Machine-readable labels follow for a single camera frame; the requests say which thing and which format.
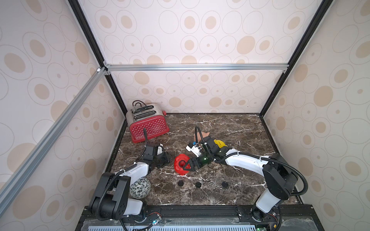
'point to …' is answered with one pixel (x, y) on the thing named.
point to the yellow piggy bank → (220, 143)
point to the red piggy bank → (179, 169)
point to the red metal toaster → (146, 121)
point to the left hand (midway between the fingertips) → (177, 157)
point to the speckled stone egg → (140, 188)
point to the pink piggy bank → (204, 134)
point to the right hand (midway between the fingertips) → (191, 164)
